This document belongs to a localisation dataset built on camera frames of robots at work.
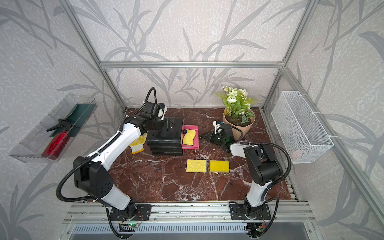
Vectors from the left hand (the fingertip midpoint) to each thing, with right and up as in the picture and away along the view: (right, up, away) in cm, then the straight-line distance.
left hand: (170, 124), depth 84 cm
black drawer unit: (0, -9, -3) cm, 9 cm away
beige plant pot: (+44, +4, +10) cm, 45 cm away
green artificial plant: (+39, +12, 0) cm, 40 cm away
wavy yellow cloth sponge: (+10, -9, +7) cm, 15 cm away
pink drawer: (+14, -13, +9) cm, 21 cm away
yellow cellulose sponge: (+15, -25, +4) cm, 29 cm away
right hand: (+19, -6, +9) cm, 22 cm away
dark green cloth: (-43, +4, -12) cm, 45 cm away
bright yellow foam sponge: (+29, -26, +6) cm, 39 cm away
